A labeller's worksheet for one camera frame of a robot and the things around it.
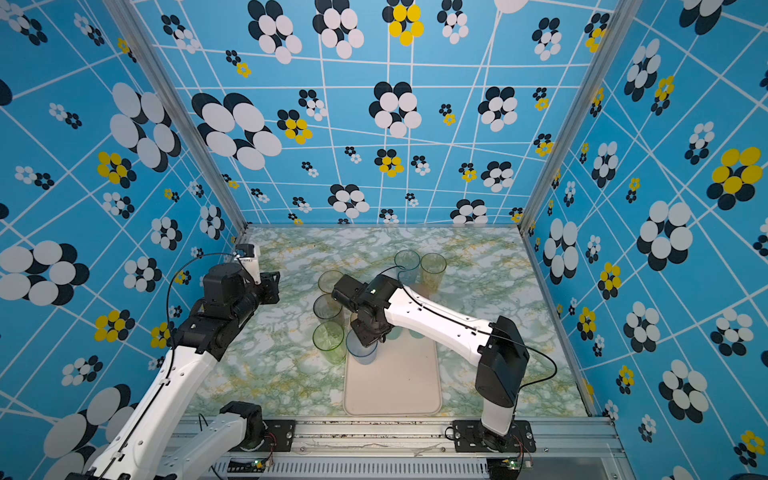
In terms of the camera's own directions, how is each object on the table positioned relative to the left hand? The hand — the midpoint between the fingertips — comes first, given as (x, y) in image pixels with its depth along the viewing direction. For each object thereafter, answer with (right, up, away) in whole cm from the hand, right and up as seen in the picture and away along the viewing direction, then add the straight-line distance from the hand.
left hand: (275, 272), depth 76 cm
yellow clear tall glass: (+43, -1, +21) cm, 48 cm away
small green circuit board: (-6, -47, -4) cm, 47 cm away
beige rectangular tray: (+34, -31, +7) cm, 46 cm away
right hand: (+25, -16, +2) cm, 30 cm away
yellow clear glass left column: (+10, -3, +16) cm, 19 cm away
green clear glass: (+10, -21, +16) cm, 29 cm away
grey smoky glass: (+12, -11, +7) cm, 17 cm away
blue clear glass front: (+23, -20, -3) cm, 30 cm away
